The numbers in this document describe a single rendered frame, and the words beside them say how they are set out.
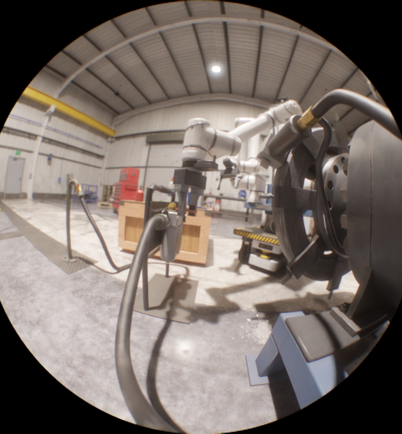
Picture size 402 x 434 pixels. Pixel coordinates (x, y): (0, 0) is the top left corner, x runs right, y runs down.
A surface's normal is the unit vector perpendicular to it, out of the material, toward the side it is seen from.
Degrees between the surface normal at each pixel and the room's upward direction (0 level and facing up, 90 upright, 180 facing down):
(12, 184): 90
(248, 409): 0
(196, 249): 90
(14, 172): 90
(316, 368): 0
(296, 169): 90
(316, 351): 0
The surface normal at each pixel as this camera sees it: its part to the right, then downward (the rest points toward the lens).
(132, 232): -0.07, 0.07
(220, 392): 0.11, -0.99
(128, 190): 0.75, 0.15
